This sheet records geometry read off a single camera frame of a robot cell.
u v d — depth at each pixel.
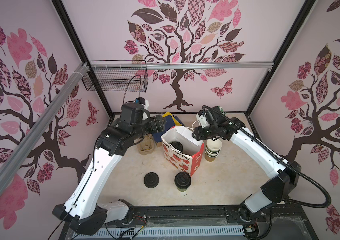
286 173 0.43
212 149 0.82
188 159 0.69
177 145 0.85
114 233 0.70
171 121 1.10
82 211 0.36
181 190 0.81
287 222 0.72
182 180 0.74
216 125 0.57
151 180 0.83
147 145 0.98
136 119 0.44
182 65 0.92
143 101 0.56
